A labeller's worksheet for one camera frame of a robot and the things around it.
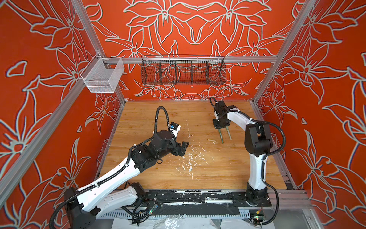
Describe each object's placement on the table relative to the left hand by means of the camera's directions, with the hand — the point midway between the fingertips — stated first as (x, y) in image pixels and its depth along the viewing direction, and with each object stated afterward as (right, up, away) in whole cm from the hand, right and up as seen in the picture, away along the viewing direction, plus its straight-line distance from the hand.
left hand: (181, 138), depth 72 cm
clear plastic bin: (-53, +39, +22) cm, 69 cm away
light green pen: (+32, +3, +24) cm, 39 cm away
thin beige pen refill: (+21, -5, +24) cm, 32 cm away
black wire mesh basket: (+1, +43, +26) cm, 51 cm away
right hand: (+27, +5, +28) cm, 39 cm away
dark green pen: (+27, -3, +23) cm, 36 cm away
